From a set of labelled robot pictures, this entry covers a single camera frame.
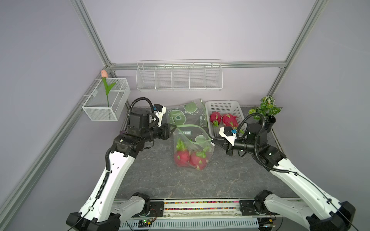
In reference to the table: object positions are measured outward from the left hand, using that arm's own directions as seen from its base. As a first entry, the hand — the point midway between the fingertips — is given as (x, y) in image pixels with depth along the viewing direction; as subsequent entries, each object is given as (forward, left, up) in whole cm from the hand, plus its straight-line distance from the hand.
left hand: (173, 127), depth 67 cm
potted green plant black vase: (+15, -56, -8) cm, 59 cm away
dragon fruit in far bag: (-5, -3, -21) cm, 22 cm away
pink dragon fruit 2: (+23, -27, -22) cm, 42 cm away
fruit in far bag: (-9, -12, -18) cm, 23 cm away
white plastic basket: (+45, -41, -35) cm, 70 cm away
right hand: (-5, -18, -4) cm, 19 cm away
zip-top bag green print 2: (0, -10, -22) cm, 24 cm away
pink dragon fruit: (+21, -37, -23) cm, 49 cm away
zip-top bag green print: (+31, -12, -25) cm, 42 cm away
